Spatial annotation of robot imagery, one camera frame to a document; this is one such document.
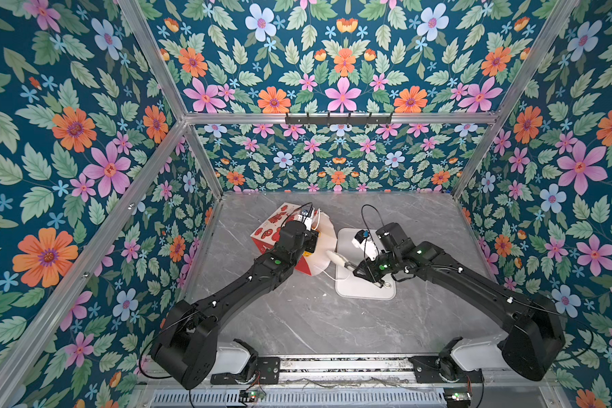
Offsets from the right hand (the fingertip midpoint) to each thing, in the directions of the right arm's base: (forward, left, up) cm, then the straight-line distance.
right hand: (357, 268), depth 79 cm
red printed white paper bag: (+8, +14, -12) cm, 21 cm away
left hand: (+13, +14, +8) cm, 21 cm away
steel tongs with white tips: (+3, +5, 0) cm, 6 cm away
